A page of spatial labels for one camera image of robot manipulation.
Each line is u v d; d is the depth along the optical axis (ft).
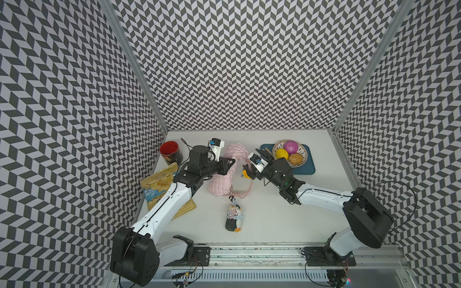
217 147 2.32
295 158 3.26
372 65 2.77
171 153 3.05
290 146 3.34
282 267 2.33
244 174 2.49
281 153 3.36
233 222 2.47
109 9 2.36
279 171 2.08
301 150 3.45
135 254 1.25
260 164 2.21
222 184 2.49
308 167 3.25
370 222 1.43
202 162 1.98
